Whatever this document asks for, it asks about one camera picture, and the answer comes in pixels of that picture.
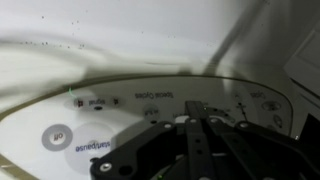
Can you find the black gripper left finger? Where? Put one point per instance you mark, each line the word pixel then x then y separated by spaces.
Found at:
pixel 150 150

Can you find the white washing machine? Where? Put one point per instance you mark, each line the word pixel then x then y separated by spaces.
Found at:
pixel 133 40

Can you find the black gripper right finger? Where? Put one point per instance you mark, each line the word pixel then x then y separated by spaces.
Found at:
pixel 253 150

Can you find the white dryer machine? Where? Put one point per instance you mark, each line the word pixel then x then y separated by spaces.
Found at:
pixel 306 63

